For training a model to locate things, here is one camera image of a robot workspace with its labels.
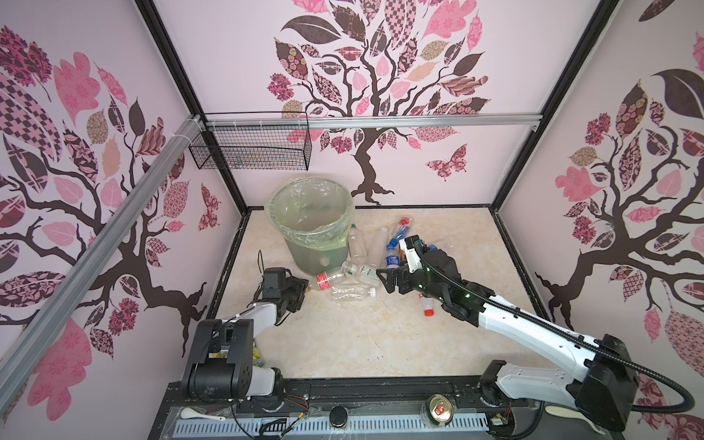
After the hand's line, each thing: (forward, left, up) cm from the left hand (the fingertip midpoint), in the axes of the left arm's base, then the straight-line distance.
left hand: (310, 286), depth 93 cm
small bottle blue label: (+15, -45, +3) cm, 47 cm away
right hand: (-3, -25, +20) cm, 32 cm away
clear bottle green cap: (+16, -16, +2) cm, 22 cm away
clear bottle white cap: (-1, -15, -3) cm, 15 cm away
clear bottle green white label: (+3, -19, +3) cm, 20 cm away
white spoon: (-36, +28, -2) cm, 46 cm away
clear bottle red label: (+1, -5, +3) cm, 6 cm away
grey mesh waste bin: (+8, -1, +3) cm, 9 cm away
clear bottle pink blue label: (+24, -34, +2) cm, 42 cm away
